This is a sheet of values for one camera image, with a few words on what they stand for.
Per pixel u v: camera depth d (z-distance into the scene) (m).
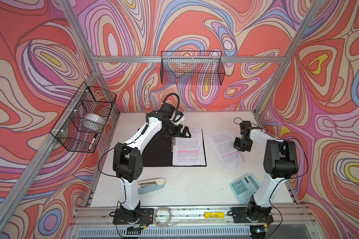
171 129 0.74
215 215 0.72
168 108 0.72
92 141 0.72
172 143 1.01
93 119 0.73
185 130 0.77
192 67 0.96
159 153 0.99
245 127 0.77
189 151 0.96
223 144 1.02
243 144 0.84
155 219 0.74
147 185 0.81
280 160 0.52
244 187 0.81
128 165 0.49
